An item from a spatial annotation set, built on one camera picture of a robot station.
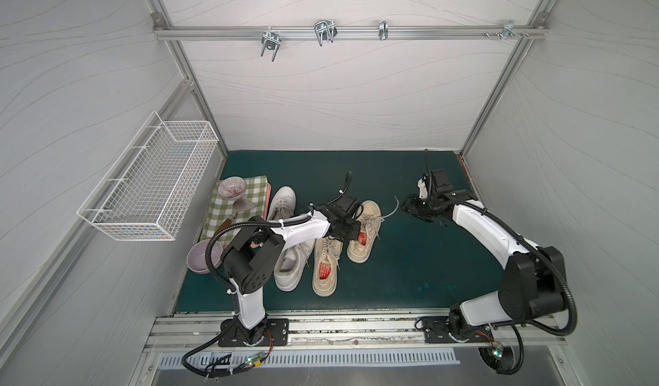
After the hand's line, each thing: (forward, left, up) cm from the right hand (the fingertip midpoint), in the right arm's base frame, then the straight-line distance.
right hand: (408, 206), depth 88 cm
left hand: (-8, +17, -7) cm, 20 cm away
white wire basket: (-11, +76, +21) cm, 80 cm away
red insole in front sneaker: (-21, +28, -8) cm, 36 cm away
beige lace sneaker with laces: (-15, +17, -6) cm, 23 cm away
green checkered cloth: (0, +70, -9) cm, 71 cm away
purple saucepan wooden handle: (-19, +71, -4) cm, 73 cm away
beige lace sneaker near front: (-18, +27, -3) cm, 33 cm away
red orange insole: (-9, +16, -9) cm, 20 cm away
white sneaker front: (-21, +39, -4) cm, 44 cm away
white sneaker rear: (0, +44, -1) cm, 45 cm away
